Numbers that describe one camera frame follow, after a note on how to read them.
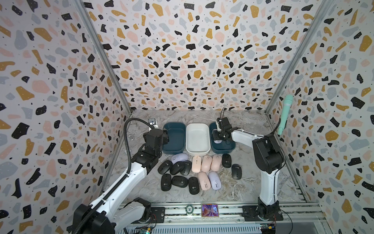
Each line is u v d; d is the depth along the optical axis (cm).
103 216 38
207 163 90
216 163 90
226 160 92
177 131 101
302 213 76
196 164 90
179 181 82
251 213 74
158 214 73
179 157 92
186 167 87
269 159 55
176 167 87
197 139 104
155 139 56
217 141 100
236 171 88
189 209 70
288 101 80
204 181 82
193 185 81
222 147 109
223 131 81
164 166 88
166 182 82
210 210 75
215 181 82
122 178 46
